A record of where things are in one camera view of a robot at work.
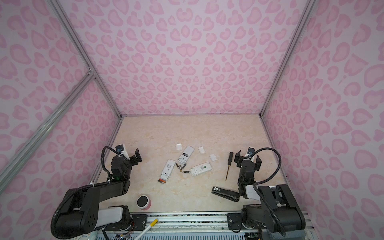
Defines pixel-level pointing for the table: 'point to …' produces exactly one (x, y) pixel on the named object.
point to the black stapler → (232, 195)
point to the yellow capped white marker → (153, 223)
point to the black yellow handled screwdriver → (229, 163)
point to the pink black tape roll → (143, 202)
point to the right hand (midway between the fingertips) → (249, 151)
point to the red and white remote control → (186, 155)
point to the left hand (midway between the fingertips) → (130, 148)
